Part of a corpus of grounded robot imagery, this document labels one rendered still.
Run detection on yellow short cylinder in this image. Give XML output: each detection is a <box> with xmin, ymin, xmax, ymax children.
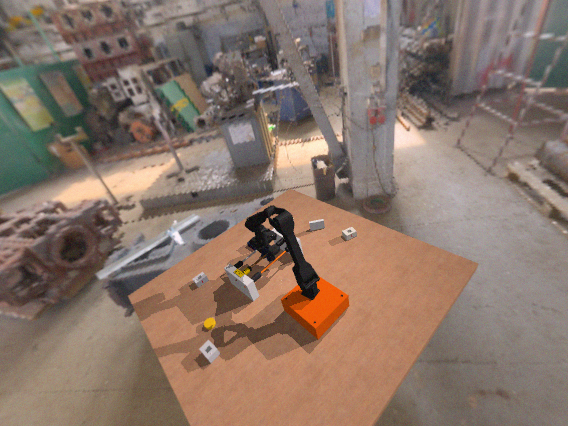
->
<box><xmin>204</xmin><ymin>318</ymin><xmax>216</xmax><ymax>330</ymax></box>

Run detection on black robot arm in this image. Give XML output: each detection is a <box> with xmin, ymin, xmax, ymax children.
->
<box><xmin>245</xmin><ymin>205</ymin><xmax>320</xmax><ymax>300</ymax></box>

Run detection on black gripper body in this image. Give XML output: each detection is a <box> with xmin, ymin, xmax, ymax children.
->
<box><xmin>249</xmin><ymin>234</ymin><xmax>280</xmax><ymax>257</ymax></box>

